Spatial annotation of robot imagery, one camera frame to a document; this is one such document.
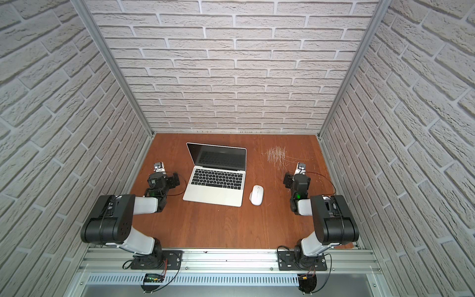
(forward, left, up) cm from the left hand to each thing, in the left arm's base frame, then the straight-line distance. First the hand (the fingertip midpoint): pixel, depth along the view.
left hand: (163, 170), depth 94 cm
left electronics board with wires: (-45, -6, -9) cm, 47 cm away
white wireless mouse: (-13, -49, -3) cm, 50 cm away
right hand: (-1, -68, +2) cm, 68 cm away
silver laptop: (0, -29, -4) cm, 29 cm away
